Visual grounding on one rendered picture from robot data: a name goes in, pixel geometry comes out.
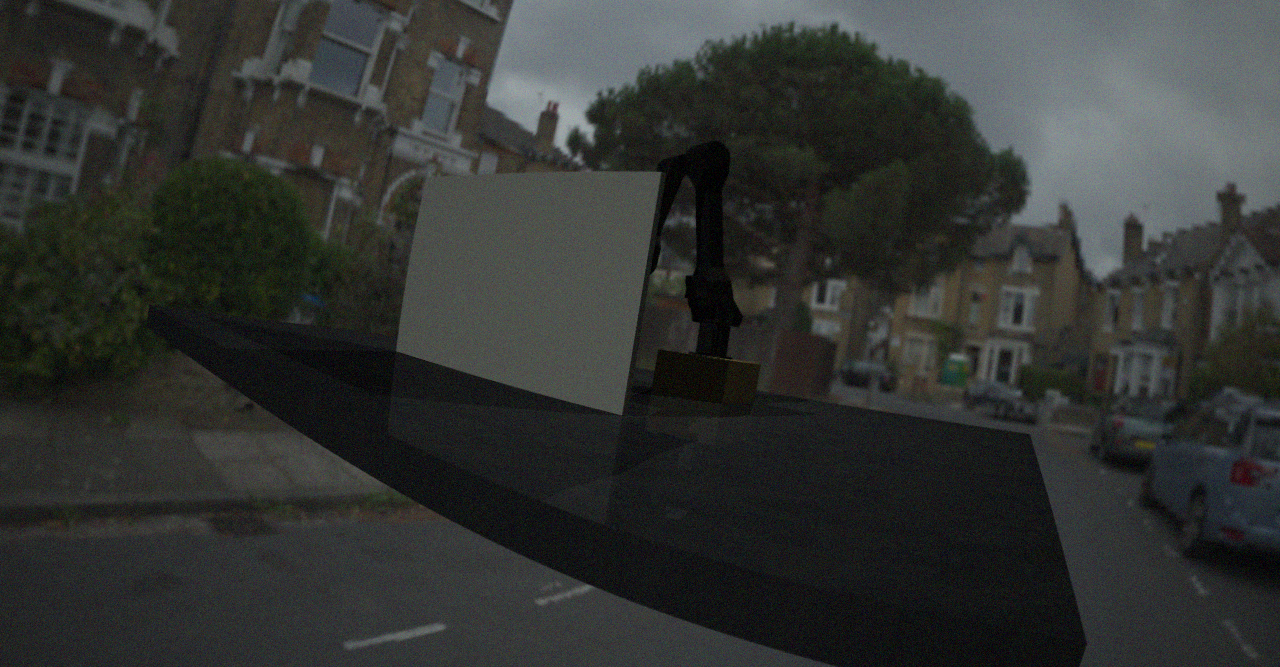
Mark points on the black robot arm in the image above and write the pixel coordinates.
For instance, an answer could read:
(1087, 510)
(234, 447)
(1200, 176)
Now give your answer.
(709, 289)

